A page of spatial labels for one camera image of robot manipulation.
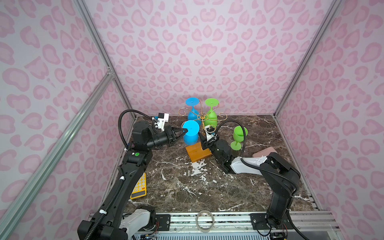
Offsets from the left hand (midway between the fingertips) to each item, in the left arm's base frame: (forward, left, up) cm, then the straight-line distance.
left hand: (187, 129), depth 64 cm
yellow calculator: (-13, +28, -35) cm, 47 cm away
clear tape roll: (-33, -7, -35) cm, 48 cm away
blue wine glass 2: (+19, -2, -11) cm, 22 cm away
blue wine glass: (+3, -1, -10) cm, 10 cm away
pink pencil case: (+9, -48, -37) cm, 61 cm away
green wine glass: (+19, -12, -13) cm, 26 cm away
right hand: (+13, -7, -16) cm, 22 cm away
